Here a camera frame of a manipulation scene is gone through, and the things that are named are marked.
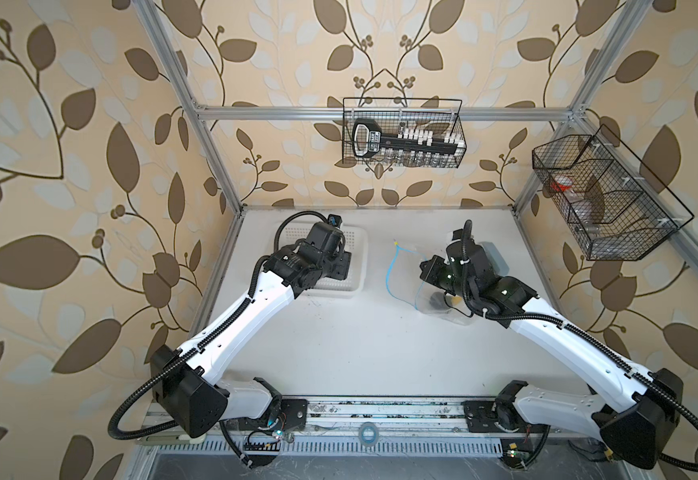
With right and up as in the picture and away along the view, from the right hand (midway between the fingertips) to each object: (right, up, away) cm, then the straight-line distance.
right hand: (420, 266), depth 75 cm
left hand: (-20, +3, +1) cm, 20 cm away
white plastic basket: (-17, +5, +27) cm, 33 cm away
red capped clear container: (+40, +22, +5) cm, 46 cm away
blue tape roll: (-13, -41, -3) cm, 43 cm away
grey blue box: (+30, -1, +22) cm, 38 cm away
